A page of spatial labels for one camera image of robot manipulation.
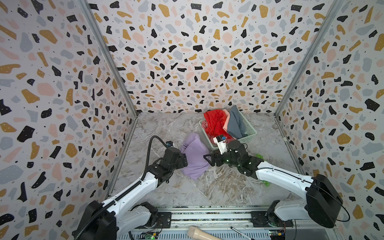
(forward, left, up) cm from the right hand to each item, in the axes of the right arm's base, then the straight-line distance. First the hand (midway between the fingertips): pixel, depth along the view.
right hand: (206, 152), depth 78 cm
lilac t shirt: (+8, +7, -11) cm, 15 cm away
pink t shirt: (+23, -13, -6) cm, 27 cm away
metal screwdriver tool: (-31, -12, -18) cm, 38 cm away
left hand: (+1, +14, -6) cm, 15 cm away
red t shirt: (+29, -6, -8) cm, 31 cm away
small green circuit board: (-35, +27, -20) cm, 49 cm away
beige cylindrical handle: (-34, +5, -14) cm, 37 cm away
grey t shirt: (+27, -20, -10) cm, 35 cm away
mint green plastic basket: (+24, -33, -13) cm, 43 cm away
